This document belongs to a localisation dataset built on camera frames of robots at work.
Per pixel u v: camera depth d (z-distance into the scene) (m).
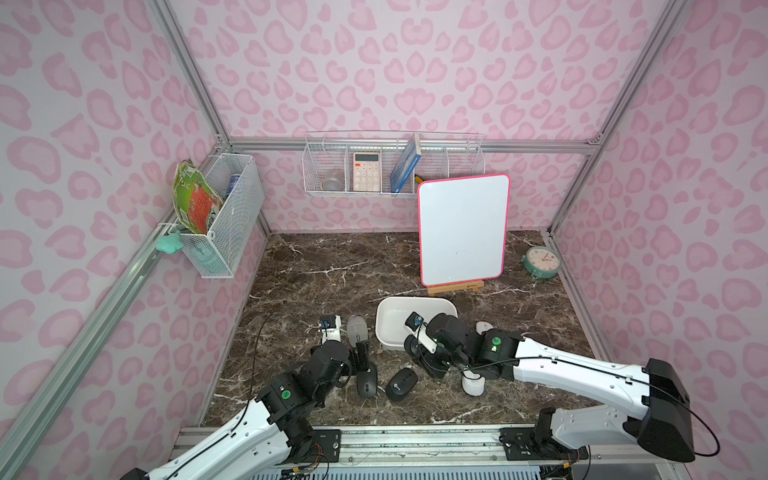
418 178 0.98
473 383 0.80
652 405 0.40
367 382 0.82
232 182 0.87
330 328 0.66
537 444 0.65
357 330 0.90
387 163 1.00
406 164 0.88
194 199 0.73
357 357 0.69
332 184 0.96
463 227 0.92
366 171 0.95
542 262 1.07
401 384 0.81
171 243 0.62
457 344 0.55
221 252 0.72
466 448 0.73
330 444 0.73
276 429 0.51
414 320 0.65
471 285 0.98
